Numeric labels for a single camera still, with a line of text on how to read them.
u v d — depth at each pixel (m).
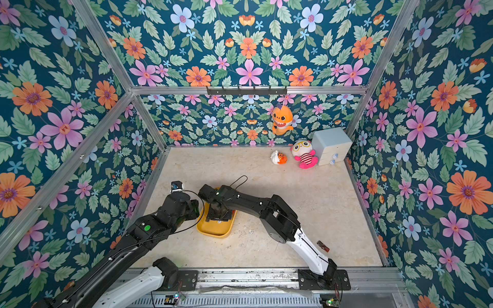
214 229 0.81
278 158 1.08
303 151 1.10
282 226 0.55
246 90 0.93
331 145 1.01
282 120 0.97
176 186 0.65
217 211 0.78
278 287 0.72
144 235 0.49
